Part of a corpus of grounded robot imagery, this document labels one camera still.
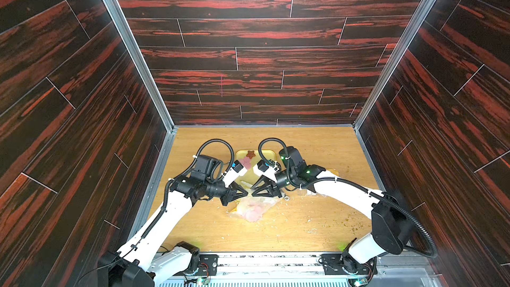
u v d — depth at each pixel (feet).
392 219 1.42
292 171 2.11
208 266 2.39
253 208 2.90
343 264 2.17
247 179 3.11
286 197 2.93
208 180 2.02
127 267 1.24
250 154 3.53
